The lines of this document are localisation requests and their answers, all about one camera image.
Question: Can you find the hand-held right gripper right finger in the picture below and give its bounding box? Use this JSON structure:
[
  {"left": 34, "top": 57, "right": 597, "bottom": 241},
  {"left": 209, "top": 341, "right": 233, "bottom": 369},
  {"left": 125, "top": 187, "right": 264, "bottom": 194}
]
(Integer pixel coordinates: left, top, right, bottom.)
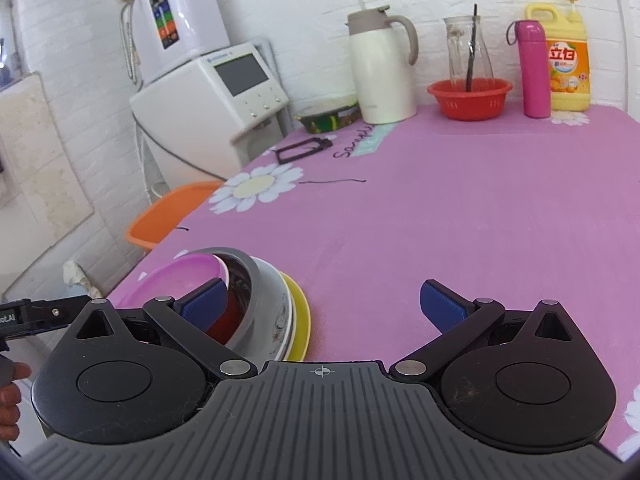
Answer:
[{"left": 390, "top": 279, "right": 576, "bottom": 380}]

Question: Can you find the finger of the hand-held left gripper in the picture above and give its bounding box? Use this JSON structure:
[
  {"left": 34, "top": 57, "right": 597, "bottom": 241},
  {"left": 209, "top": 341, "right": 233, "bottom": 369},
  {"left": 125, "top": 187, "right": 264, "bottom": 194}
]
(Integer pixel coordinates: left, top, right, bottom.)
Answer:
[{"left": 30, "top": 296, "right": 92, "bottom": 333}]

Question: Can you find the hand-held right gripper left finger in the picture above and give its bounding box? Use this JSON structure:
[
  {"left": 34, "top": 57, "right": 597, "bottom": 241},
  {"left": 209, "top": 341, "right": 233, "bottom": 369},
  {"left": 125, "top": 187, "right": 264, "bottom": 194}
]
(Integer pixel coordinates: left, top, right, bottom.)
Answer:
[{"left": 75, "top": 277, "right": 258, "bottom": 381}]

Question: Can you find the red ceramic bowl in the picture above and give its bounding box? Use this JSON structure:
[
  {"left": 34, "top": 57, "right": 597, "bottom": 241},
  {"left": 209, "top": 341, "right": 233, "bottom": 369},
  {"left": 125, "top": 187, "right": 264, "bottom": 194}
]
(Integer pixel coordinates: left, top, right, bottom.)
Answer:
[{"left": 205, "top": 255, "right": 248, "bottom": 346}]

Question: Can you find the purple plastic bowl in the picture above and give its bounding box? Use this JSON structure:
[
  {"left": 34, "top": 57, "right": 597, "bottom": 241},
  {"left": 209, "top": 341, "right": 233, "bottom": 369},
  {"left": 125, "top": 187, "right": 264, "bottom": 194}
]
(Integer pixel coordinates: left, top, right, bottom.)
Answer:
[{"left": 114, "top": 253, "right": 231, "bottom": 311}]

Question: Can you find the stainless steel bowl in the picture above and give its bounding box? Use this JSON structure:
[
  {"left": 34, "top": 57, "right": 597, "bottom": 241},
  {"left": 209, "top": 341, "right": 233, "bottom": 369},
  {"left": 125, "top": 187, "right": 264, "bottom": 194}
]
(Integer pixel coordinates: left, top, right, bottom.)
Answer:
[{"left": 190, "top": 246, "right": 263, "bottom": 351}]

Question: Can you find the white floral plate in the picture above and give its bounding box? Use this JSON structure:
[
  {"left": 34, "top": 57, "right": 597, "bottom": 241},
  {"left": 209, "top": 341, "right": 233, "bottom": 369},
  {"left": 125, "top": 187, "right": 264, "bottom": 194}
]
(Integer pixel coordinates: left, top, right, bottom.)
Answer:
[{"left": 247, "top": 256, "right": 293, "bottom": 361}]

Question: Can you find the yellow plastic plate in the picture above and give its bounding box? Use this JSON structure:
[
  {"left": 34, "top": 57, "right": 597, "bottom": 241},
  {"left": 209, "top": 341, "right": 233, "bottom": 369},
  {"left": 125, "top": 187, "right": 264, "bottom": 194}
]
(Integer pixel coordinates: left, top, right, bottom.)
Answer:
[{"left": 277, "top": 271, "right": 312, "bottom": 362}]

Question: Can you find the person's left hand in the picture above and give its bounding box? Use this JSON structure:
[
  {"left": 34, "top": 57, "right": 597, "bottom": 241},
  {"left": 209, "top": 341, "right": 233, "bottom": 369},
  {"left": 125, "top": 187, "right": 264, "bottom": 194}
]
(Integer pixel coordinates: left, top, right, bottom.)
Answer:
[{"left": 0, "top": 362, "right": 32, "bottom": 443}]

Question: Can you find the crumpled white tissue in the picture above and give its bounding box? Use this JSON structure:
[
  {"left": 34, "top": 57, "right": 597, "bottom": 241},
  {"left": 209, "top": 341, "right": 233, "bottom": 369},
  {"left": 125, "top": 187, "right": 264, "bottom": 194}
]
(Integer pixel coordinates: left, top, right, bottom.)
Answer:
[{"left": 62, "top": 260, "right": 103, "bottom": 298}]

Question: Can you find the purple floral tablecloth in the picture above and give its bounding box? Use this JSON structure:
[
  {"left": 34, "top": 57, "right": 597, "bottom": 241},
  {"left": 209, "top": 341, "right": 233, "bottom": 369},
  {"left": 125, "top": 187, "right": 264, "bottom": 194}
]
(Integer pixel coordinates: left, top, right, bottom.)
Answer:
[{"left": 107, "top": 97, "right": 640, "bottom": 461}]

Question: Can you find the orange plastic basin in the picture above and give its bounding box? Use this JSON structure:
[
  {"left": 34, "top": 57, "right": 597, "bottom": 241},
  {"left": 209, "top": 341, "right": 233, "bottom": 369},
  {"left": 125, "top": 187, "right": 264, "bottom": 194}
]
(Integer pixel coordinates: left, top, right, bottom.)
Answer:
[{"left": 125, "top": 181, "right": 225, "bottom": 252}]

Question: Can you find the white water dispenser with screen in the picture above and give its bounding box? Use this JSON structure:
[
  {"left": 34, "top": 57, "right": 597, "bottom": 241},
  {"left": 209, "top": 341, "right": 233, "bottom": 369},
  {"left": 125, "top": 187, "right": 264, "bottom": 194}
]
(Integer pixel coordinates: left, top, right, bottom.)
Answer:
[{"left": 129, "top": 42, "right": 292, "bottom": 188}]

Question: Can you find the red plastic basket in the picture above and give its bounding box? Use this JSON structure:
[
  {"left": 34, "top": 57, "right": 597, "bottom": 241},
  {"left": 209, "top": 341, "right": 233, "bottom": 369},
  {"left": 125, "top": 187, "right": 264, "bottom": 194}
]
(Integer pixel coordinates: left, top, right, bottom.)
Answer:
[{"left": 426, "top": 78, "right": 514, "bottom": 122}]

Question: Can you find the green instant noodle bowl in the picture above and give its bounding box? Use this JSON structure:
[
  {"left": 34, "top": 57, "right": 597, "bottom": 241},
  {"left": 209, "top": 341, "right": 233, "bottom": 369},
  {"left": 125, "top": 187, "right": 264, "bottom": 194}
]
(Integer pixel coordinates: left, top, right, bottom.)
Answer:
[{"left": 294, "top": 94, "right": 361, "bottom": 132}]

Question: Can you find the white thermos jug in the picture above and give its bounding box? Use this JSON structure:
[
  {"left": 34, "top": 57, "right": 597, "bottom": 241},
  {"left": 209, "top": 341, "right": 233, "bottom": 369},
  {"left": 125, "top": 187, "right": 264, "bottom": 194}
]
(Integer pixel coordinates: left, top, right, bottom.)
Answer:
[{"left": 346, "top": 5, "right": 420, "bottom": 125}]

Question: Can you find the pink thermos bottle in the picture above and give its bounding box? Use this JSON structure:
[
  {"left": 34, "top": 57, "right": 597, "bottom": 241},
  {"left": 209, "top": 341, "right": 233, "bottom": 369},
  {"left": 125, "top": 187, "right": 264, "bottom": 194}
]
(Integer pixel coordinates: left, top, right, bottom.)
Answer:
[{"left": 506, "top": 20, "right": 552, "bottom": 119}]

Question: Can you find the glass pitcher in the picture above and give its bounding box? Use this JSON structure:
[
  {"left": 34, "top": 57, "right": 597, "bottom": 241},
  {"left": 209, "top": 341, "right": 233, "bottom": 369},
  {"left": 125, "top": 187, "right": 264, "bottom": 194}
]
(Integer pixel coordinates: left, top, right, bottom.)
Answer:
[{"left": 442, "top": 15, "right": 496, "bottom": 92}]

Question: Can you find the yellow detergent bottle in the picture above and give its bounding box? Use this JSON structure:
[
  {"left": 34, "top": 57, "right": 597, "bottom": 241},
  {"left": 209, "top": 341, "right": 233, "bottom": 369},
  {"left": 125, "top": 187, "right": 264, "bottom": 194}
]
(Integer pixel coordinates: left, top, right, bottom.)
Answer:
[{"left": 524, "top": 0, "right": 592, "bottom": 113}]

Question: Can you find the black plastic frame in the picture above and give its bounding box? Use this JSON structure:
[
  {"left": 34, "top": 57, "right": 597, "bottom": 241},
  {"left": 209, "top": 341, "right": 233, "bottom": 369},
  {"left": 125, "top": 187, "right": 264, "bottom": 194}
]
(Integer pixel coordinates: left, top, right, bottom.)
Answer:
[{"left": 275, "top": 136, "right": 334, "bottom": 165}]

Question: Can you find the white wall water purifier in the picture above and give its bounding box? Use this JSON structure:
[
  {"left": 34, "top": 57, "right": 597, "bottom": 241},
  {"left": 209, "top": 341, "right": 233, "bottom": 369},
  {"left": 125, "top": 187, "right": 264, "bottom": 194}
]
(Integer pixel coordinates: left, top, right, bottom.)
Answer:
[{"left": 120, "top": 0, "right": 231, "bottom": 86}]

